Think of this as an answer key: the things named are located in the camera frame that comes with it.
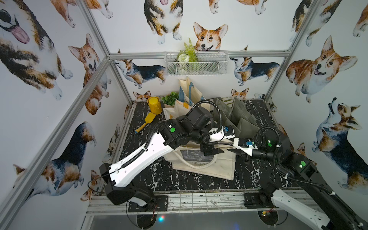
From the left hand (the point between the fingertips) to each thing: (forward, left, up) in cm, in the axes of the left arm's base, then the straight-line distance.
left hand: (223, 139), depth 60 cm
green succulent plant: (+44, +29, -21) cm, 57 cm away
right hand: (-1, -3, -3) cm, 5 cm away
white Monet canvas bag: (-1, +15, -17) cm, 23 cm away
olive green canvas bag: (+22, -15, -13) cm, 30 cm away
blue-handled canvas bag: (+48, +15, -21) cm, 55 cm away
